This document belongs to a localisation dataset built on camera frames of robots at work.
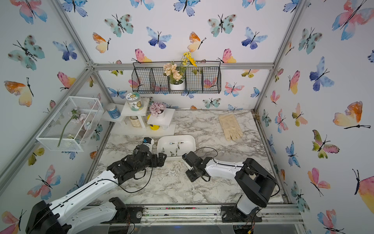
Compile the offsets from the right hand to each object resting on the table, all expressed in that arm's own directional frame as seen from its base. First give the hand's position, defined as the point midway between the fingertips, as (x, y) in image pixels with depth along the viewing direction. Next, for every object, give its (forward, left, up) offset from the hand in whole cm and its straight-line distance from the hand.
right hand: (191, 172), depth 87 cm
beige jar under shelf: (+32, +42, +6) cm, 53 cm away
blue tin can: (+28, +49, +21) cm, 61 cm away
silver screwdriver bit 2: (+13, +14, 0) cm, 19 cm away
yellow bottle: (+29, +28, +4) cm, 41 cm away
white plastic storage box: (+18, +12, -1) cm, 21 cm away
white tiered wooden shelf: (+30, +36, +8) cm, 48 cm away
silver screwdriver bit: (+15, +11, -1) cm, 18 cm away
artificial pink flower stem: (+14, +59, +31) cm, 68 cm away
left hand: (+4, +17, +13) cm, 21 cm away
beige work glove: (+35, -27, -1) cm, 44 cm away
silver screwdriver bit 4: (+21, +9, -1) cm, 23 cm away
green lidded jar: (+29, +34, +29) cm, 53 cm away
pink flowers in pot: (+27, +22, +24) cm, 42 cm away
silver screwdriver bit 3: (+15, +20, -1) cm, 25 cm away
